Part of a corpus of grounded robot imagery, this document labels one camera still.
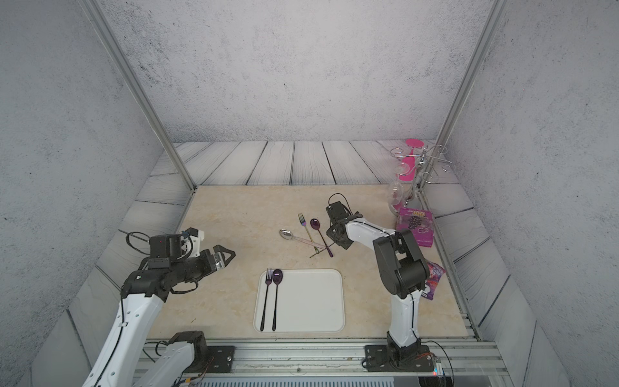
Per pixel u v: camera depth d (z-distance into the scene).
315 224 1.06
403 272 0.51
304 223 1.07
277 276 0.90
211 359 0.72
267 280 0.89
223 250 0.70
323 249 0.97
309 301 0.85
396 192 0.97
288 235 1.01
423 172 0.96
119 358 0.41
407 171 0.87
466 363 0.73
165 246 0.57
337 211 0.82
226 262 0.69
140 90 0.87
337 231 0.74
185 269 0.61
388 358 0.68
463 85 0.86
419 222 0.98
